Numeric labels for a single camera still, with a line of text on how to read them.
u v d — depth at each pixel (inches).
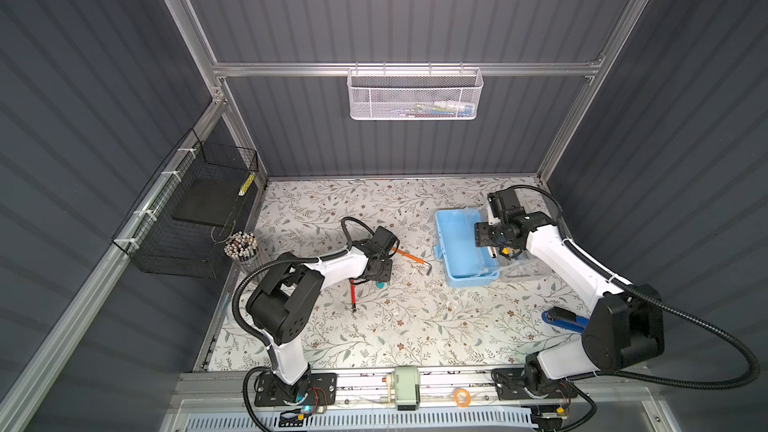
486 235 31.0
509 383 29.0
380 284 35.9
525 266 33.5
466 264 37.1
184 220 28.3
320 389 28.6
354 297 35.0
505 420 27.6
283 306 18.9
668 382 17.4
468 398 28.4
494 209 27.9
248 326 18.7
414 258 38.9
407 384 27.6
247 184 32.2
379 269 31.8
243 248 31.1
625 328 16.6
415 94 46.3
